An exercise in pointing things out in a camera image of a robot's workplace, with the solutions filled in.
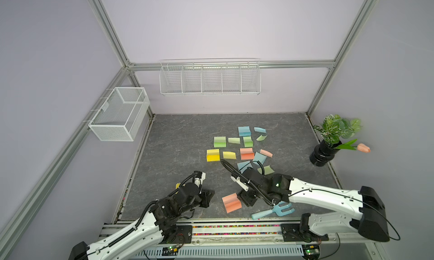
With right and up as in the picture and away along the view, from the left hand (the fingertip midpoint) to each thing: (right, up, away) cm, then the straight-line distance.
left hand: (215, 194), depth 76 cm
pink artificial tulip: (+63, +22, -5) cm, 67 cm away
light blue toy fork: (+30, -9, +3) cm, 31 cm away
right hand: (+12, +2, 0) cm, 12 cm away
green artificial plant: (+56, +30, +3) cm, 64 cm away
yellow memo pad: (-2, +14, +24) cm, 28 cm away
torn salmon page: (+29, +15, +24) cm, 41 cm away
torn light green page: (+11, +23, +30) cm, 39 cm away
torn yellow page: (+7, +14, +24) cm, 29 cm away
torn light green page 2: (+28, +24, +32) cm, 49 cm away
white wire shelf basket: (-4, +61, +23) cm, 65 cm away
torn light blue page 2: (+25, +14, +21) cm, 35 cm away
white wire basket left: (-48, +36, +8) cm, 60 cm away
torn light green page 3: (+29, +7, +18) cm, 34 cm away
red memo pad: (+8, -6, +4) cm, 10 cm away
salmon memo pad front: (+18, +15, +24) cm, 33 cm away
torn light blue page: (+28, +30, +36) cm, 55 cm away
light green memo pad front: (+2, +22, +30) cm, 37 cm away
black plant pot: (+57, +17, +13) cm, 61 cm away
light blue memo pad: (+18, +29, +36) cm, 49 cm away
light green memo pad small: (+19, +22, +27) cm, 40 cm away
